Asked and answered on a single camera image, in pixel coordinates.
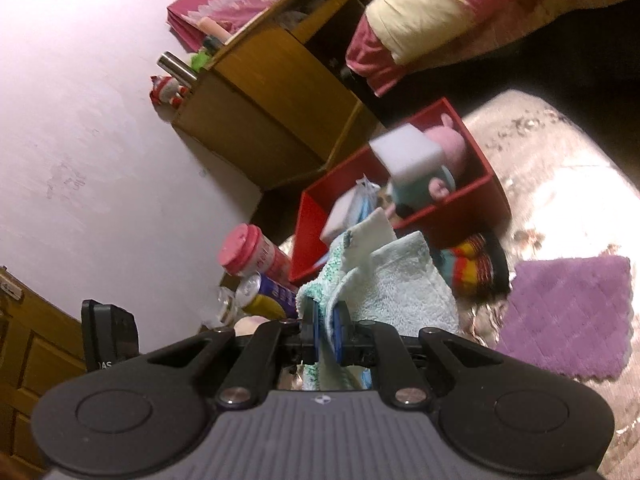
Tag colourful striped sock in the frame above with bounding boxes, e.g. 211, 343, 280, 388
434, 232, 511, 304

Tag pink bottle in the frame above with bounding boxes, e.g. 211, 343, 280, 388
199, 16, 234, 44

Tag blue face mask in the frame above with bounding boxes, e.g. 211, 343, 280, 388
345, 177, 384, 226

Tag bed with floral quilt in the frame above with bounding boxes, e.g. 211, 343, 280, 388
346, 0, 640, 97

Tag pink fabric storage box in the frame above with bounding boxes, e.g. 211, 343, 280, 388
166, 0, 291, 44

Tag pink pig plush toy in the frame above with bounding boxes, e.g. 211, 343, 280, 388
390, 114, 469, 221

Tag pink lidded paper cup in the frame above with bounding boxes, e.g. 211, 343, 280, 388
216, 223, 294, 281

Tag wooden door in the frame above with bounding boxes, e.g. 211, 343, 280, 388
0, 265, 94, 474

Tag purple quilted cloth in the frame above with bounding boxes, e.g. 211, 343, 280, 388
495, 255, 634, 382

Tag white packet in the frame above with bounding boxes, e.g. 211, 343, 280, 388
320, 194, 362, 244

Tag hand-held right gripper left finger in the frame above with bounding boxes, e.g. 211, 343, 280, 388
145, 297, 323, 409

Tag white sponge block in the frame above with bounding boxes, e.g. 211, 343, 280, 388
369, 125, 447, 187

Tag red cardboard box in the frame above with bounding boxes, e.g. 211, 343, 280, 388
289, 97, 512, 286

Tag light green towel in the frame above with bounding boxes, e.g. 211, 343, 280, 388
320, 230, 460, 392

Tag grey cloth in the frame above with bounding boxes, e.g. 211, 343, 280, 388
277, 5, 321, 31

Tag beige doll with knit hat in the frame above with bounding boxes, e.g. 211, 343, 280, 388
234, 314, 273, 337

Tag wooden cabinet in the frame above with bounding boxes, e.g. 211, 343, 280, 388
170, 0, 387, 192

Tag yellow and blue drink can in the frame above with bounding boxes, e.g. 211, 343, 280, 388
235, 272, 301, 320

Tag green toy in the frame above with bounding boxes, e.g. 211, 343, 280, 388
189, 47, 214, 72

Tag red plush toy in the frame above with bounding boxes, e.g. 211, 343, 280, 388
150, 74, 192, 110

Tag white speckled dishcloth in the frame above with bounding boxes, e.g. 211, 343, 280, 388
296, 207, 399, 311

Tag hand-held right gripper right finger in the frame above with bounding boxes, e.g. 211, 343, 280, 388
331, 300, 502, 409

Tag steel thermos flask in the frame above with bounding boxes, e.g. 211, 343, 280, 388
157, 51, 200, 86

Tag clear glass jar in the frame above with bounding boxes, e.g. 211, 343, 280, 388
199, 285, 246, 332

